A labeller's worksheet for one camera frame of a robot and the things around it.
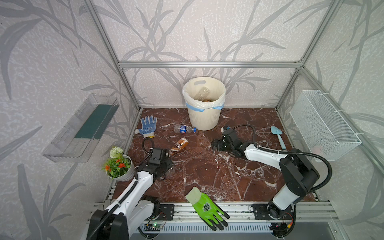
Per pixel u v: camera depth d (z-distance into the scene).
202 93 1.04
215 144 0.83
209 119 0.96
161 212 0.72
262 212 0.72
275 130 1.05
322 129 0.65
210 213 0.72
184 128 1.02
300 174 0.46
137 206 0.58
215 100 0.86
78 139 0.65
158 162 0.65
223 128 0.85
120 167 0.73
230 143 0.71
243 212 0.75
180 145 0.94
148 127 1.08
